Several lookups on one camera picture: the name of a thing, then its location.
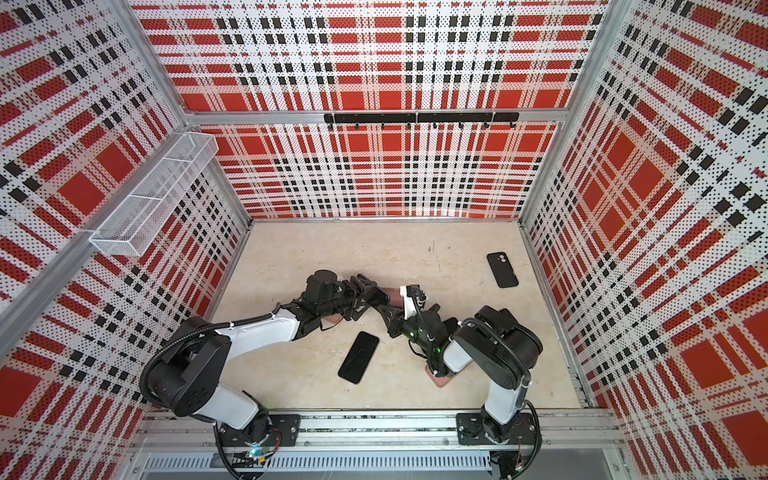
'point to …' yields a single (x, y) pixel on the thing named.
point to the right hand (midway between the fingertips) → (378, 310)
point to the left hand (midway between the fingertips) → (377, 295)
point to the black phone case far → (502, 270)
